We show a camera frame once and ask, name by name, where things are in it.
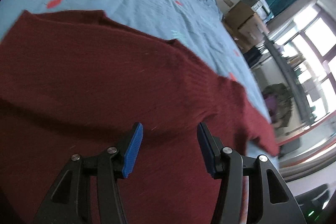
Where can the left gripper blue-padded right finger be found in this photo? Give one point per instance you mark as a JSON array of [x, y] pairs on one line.
[[269, 198]]

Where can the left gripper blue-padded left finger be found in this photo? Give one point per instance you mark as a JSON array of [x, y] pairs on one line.
[[68, 199]]

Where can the dark red knit sweater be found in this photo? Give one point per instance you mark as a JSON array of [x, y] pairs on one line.
[[169, 183]]

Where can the pile of clothes on chair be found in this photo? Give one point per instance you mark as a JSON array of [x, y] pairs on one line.
[[278, 100]]

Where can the black bag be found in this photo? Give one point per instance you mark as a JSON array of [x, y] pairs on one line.
[[253, 55]]

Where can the wooden bedside drawer cabinet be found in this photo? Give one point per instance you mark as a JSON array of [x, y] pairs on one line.
[[247, 23]]

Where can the blue patterned bed cover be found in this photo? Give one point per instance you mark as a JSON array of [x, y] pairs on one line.
[[147, 1]]

